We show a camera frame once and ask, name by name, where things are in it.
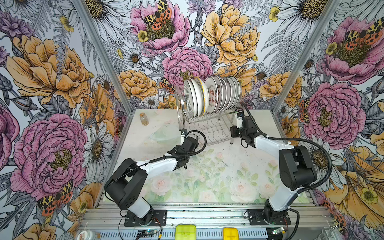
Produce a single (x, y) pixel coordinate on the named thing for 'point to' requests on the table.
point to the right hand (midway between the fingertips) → (230, 131)
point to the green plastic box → (185, 232)
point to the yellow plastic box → (230, 233)
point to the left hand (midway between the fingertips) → (187, 148)
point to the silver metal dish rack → (215, 128)
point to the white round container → (88, 235)
